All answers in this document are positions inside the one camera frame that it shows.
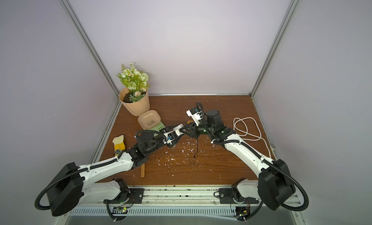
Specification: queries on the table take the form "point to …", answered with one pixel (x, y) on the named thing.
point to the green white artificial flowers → (136, 82)
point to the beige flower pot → (136, 108)
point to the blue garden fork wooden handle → (143, 170)
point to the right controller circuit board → (242, 213)
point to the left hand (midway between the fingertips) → (180, 128)
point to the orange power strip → (189, 121)
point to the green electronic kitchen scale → (159, 127)
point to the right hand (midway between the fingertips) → (182, 128)
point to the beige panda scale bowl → (148, 120)
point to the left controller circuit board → (119, 213)
